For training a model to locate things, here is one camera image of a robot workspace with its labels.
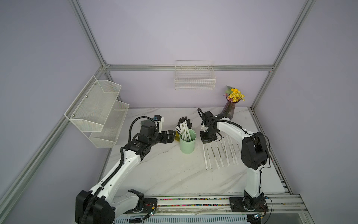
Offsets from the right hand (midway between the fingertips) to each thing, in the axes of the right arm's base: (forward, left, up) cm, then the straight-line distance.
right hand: (204, 143), depth 92 cm
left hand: (-2, +23, +15) cm, 28 cm away
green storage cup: (-3, +11, +1) cm, 12 cm away
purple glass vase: (+26, -21, +6) cm, 34 cm away
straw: (-9, 0, -3) cm, 9 cm away
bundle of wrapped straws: (+4, +14, +10) cm, 18 cm away
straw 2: (-8, -2, -5) cm, 10 cm away
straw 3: (-6, -10, -6) cm, 13 cm away
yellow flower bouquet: (+27, -21, +19) cm, 39 cm away
